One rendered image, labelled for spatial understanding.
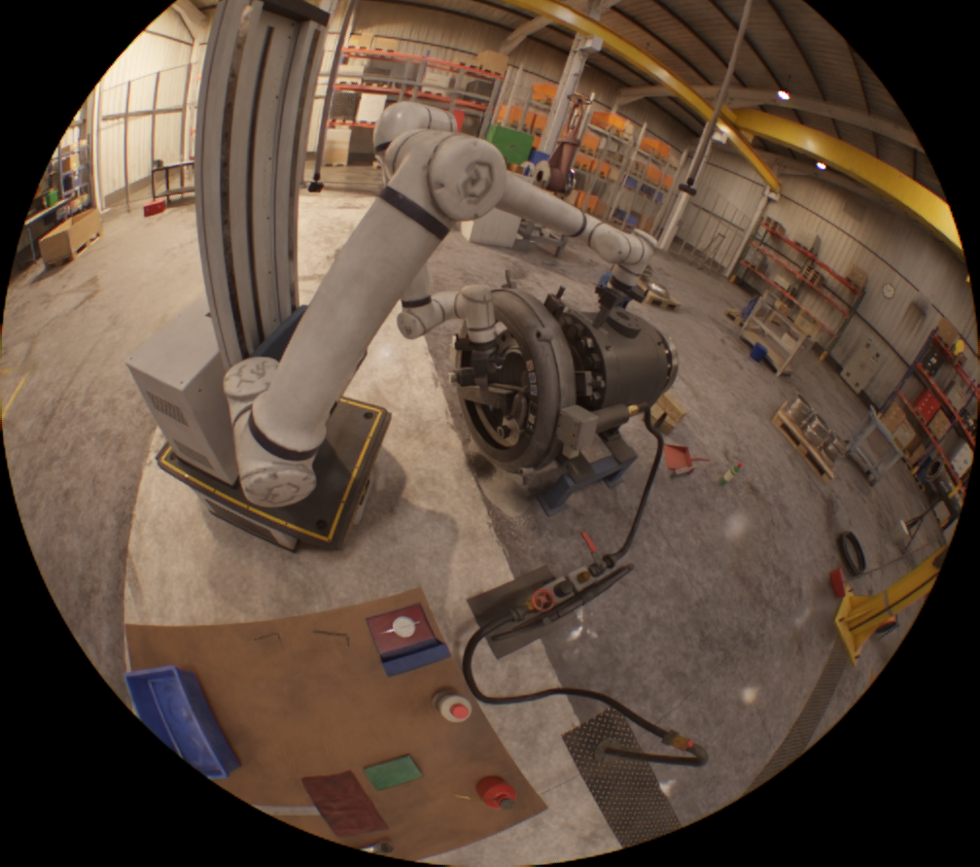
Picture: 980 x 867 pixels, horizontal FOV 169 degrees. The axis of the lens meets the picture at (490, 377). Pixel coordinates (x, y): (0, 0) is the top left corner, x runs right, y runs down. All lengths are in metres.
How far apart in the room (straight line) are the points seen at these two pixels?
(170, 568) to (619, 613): 2.08
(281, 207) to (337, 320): 0.56
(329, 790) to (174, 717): 0.44
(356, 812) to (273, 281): 1.46
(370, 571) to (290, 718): 0.78
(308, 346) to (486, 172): 0.34
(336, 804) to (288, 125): 1.63
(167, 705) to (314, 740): 0.43
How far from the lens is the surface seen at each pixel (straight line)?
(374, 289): 0.46
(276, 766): 1.09
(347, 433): 1.44
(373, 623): 0.98
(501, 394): 1.23
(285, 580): 1.55
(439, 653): 0.87
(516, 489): 1.78
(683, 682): 2.00
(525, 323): 1.11
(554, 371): 1.05
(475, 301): 0.95
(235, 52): 0.79
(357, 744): 1.02
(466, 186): 0.44
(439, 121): 1.01
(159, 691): 1.21
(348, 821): 1.10
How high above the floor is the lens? 1.45
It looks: 38 degrees down
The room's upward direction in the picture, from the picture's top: 19 degrees clockwise
